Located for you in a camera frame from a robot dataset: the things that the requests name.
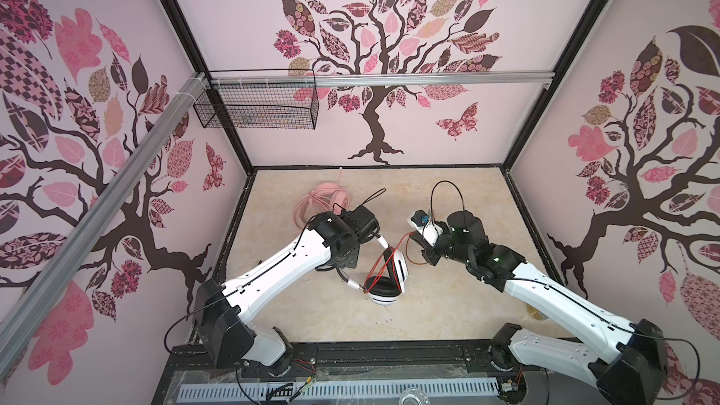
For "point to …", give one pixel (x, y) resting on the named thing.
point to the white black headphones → (388, 289)
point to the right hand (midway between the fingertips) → (413, 229)
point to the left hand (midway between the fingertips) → (337, 261)
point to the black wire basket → (266, 98)
